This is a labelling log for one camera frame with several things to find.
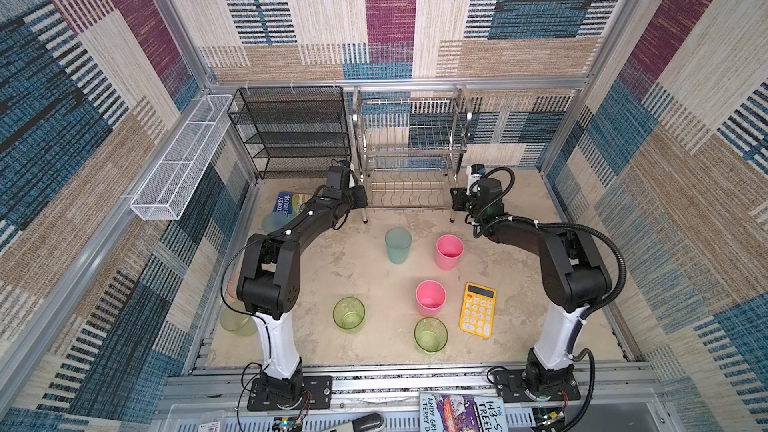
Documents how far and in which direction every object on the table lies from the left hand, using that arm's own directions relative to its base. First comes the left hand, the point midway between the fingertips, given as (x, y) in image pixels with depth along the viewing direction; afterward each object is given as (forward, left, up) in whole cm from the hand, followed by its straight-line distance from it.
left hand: (365, 188), depth 97 cm
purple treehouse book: (-58, -18, -12) cm, 62 cm away
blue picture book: (+4, +28, -12) cm, 31 cm away
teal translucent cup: (-16, -10, -6) cm, 20 cm away
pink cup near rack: (-17, -25, -10) cm, 32 cm away
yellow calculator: (-35, -32, -13) cm, 49 cm away
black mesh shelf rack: (+25, +26, +5) cm, 36 cm away
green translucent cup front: (-41, -18, -13) cm, 46 cm away
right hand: (0, -28, -2) cm, 28 cm away
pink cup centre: (-31, -18, -11) cm, 38 cm away
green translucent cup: (-35, +5, -14) cm, 38 cm away
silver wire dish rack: (+19, -15, 0) cm, 24 cm away
